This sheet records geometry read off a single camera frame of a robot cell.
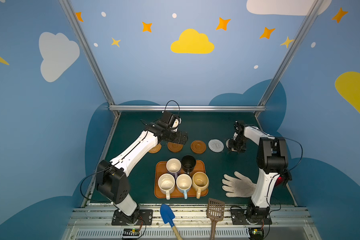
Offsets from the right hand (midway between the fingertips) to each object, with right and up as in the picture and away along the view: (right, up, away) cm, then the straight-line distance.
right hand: (234, 148), depth 100 cm
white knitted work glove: (-3, -19, -15) cm, 25 cm away
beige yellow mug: (-25, -17, -14) cm, 34 cm away
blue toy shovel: (-43, -30, -24) cm, 58 cm away
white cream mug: (-45, -18, -15) cm, 50 cm away
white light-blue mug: (-35, -17, -16) cm, 42 cm away
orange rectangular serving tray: (-49, -10, -9) cm, 51 cm away
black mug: (-32, -6, -13) cm, 35 cm away
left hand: (-37, +10, -17) cm, 42 cm away
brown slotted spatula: (-19, -29, -25) cm, 43 cm away
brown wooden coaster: (-25, +1, +1) cm, 25 cm away
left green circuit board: (-61, -38, -27) cm, 77 cm away
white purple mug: (-41, -9, -9) cm, 43 cm away
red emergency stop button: (+3, -7, -42) cm, 42 cm away
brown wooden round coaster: (-41, +1, 0) cm, 41 cm away
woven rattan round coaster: (-54, -1, +1) cm, 54 cm away
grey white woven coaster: (-12, +2, +2) cm, 13 cm away
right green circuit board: (+1, -39, -27) cm, 47 cm away
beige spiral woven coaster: (-5, +4, -1) cm, 7 cm away
